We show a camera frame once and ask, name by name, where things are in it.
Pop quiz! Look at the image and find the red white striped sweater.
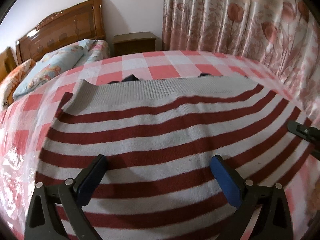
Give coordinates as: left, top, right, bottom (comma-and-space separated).
35, 74, 312, 239

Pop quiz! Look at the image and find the pink white checkered blanket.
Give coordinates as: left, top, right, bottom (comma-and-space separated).
1, 51, 319, 239

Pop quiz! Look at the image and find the pink floral curtain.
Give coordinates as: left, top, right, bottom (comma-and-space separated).
162, 0, 319, 121

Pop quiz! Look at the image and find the orange floral pillow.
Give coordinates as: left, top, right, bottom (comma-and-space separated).
1, 59, 36, 111

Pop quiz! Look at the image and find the light wooden headboard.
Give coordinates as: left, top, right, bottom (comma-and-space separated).
0, 47, 17, 82

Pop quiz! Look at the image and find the light blue floral pillow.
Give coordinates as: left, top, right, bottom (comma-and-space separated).
12, 39, 95, 101

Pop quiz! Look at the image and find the floral bed sheet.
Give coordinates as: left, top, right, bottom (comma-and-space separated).
77, 40, 111, 66

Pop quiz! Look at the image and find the dark wooden nightstand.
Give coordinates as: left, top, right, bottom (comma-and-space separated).
113, 31, 157, 56

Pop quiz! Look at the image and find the dark wooden headboard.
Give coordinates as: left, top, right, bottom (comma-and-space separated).
16, 0, 106, 64

